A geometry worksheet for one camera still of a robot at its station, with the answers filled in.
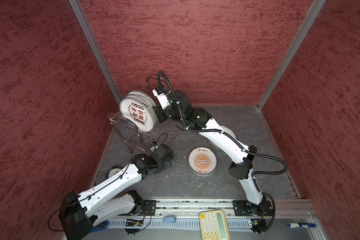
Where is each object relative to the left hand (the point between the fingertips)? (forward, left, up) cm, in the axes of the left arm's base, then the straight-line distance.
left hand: (166, 165), depth 78 cm
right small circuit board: (-25, -47, -11) cm, 54 cm away
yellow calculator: (-25, -24, -8) cm, 36 cm away
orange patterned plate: (+6, -21, -7) cm, 23 cm away
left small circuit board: (-25, +15, -12) cm, 32 cm away
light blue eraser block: (-23, -3, -7) cm, 25 cm away
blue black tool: (-27, +18, +14) cm, 36 cm away
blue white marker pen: (-25, -66, -8) cm, 71 cm away
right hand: (+16, +5, +26) cm, 31 cm away
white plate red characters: (+31, -39, -9) cm, 51 cm away
